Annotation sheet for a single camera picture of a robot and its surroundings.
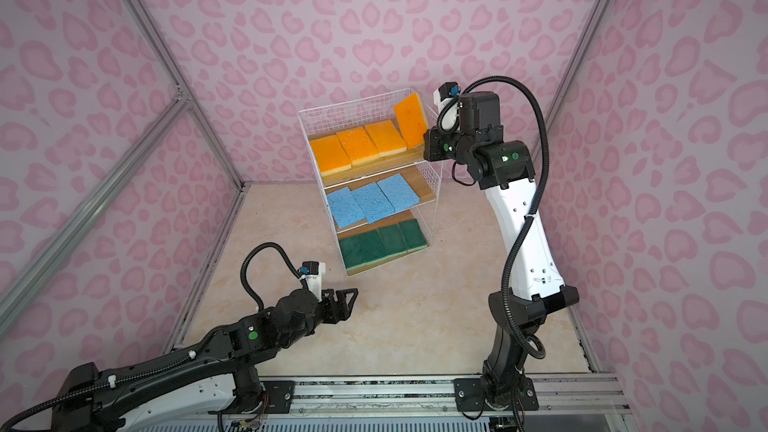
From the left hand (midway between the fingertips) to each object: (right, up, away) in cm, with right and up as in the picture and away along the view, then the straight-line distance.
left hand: (350, 289), depth 75 cm
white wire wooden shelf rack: (+20, +30, +14) cm, 38 cm away
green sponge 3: (+11, +9, +25) cm, 29 cm away
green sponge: (0, +7, +23) cm, 24 cm away
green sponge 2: (+4, +8, +23) cm, 25 cm away
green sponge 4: (+17, +11, +26) cm, 33 cm away
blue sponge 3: (+12, +25, +8) cm, 29 cm away
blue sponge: (-2, +20, +5) cm, 21 cm away
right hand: (+18, +37, -8) cm, 42 cm away
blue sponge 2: (+5, +22, +5) cm, 23 cm away
